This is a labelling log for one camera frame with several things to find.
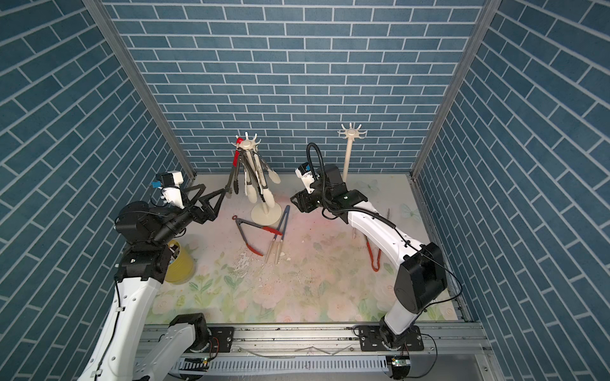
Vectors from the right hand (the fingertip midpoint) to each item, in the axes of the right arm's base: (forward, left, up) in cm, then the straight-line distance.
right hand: (301, 195), depth 81 cm
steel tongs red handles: (-7, -31, -25) cm, 40 cm away
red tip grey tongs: (0, +15, -23) cm, 28 cm away
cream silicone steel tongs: (0, +12, -1) cm, 12 cm away
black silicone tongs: (+3, +16, +6) cm, 17 cm away
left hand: (-11, +20, +13) cm, 27 cm away
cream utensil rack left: (+7, +19, -24) cm, 32 cm away
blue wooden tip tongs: (+8, +9, -24) cm, 27 cm away
